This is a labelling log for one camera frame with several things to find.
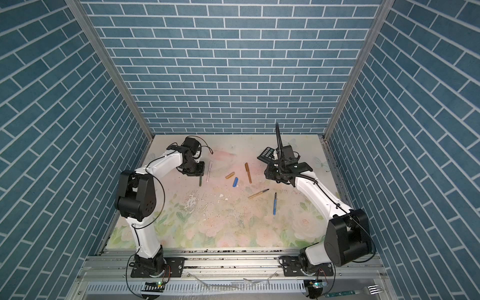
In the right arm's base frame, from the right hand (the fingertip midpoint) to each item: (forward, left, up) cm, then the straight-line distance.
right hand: (266, 170), depth 86 cm
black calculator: (+20, -1, -13) cm, 24 cm away
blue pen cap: (+1, +16, -15) cm, 22 cm away
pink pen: (+10, +31, -14) cm, 36 cm away
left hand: (+2, +33, -9) cm, 34 cm away
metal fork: (-40, -41, -15) cm, 59 cm away
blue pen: (-9, -5, -16) cm, 19 cm away
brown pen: (+11, +10, -15) cm, 21 cm away
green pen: (0, +35, -14) cm, 38 cm away
